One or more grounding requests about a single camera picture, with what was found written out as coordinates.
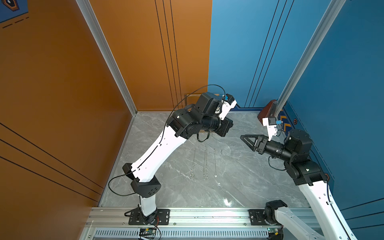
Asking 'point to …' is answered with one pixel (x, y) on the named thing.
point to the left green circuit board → (147, 231)
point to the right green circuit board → (272, 230)
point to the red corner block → (268, 111)
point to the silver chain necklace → (191, 173)
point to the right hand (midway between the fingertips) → (243, 137)
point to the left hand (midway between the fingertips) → (232, 122)
